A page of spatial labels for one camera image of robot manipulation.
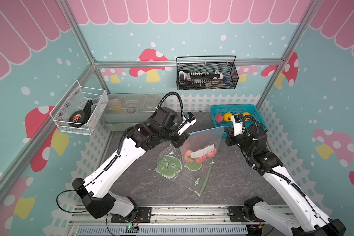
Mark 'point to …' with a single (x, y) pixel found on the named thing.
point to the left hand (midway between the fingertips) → (185, 136)
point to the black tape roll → (78, 118)
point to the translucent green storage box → (122, 112)
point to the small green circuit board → (131, 229)
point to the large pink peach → (201, 159)
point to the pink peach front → (218, 118)
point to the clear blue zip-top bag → (202, 145)
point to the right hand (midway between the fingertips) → (225, 126)
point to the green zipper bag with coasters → (170, 163)
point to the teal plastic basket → (252, 109)
